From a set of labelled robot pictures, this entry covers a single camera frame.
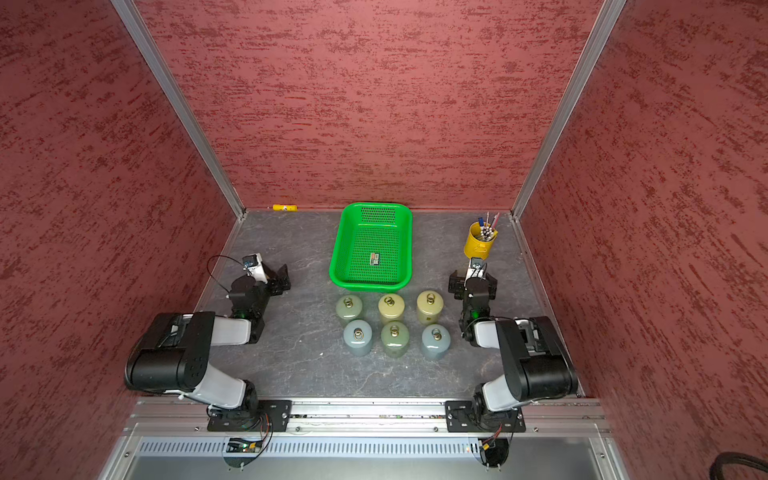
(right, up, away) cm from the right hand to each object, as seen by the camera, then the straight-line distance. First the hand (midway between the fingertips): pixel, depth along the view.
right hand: (470, 275), depth 94 cm
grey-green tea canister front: (-25, -15, -15) cm, 32 cm away
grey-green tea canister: (-14, -16, -15) cm, 26 cm away
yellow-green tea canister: (-14, -8, -9) cm, 18 cm away
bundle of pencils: (+8, +16, +9) cm, 20 cm away
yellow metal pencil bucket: (+3, +9, +7) cm, 12 cm away
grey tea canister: (-35, -15, -15) cm, 41 cm away
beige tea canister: (-26, -8, -9) cm, 28 cm away
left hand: (-64, +1, 0) cm, 64 cm away
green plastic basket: (-33, +9, +16) cm, 37 cm away
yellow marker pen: (-69, +25, +28) cm, 79 cm away
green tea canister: (-38, -8, -9) cm, 40 cm away
